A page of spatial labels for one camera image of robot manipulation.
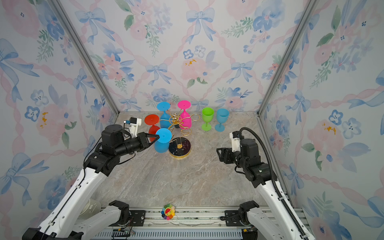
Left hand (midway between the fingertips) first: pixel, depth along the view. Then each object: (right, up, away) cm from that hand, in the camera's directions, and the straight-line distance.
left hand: (159, 135), depth 67 cm
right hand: (+30, -7, +8) cm, 32 cm away
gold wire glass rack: (+6, -10, +31) cm, 33 cm away
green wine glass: (+25, +12, +31) cm, 41 cm away
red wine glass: (-6, +7, +10) cm, 14 cm away
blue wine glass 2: (-1, +9, +20) cm, 22 cm away
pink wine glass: (+11, +7, +11) cm, 17 cm away
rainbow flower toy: (+3, -39, +8) cm, 40 cm away
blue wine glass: (0, -5, +5) cm, 7 cm away
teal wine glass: (+34, +11, +31) cm, 47 cm away
